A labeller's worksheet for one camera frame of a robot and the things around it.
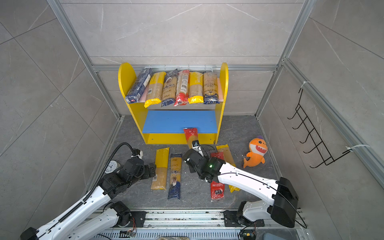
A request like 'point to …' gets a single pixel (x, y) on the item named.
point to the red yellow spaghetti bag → (217, 188)
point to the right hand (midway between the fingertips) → (194, 158)
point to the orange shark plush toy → (258, 148)
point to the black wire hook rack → (313, 135)
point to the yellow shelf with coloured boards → (166, 124)
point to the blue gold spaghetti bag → (175, 170)
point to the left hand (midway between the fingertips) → (149, 164)
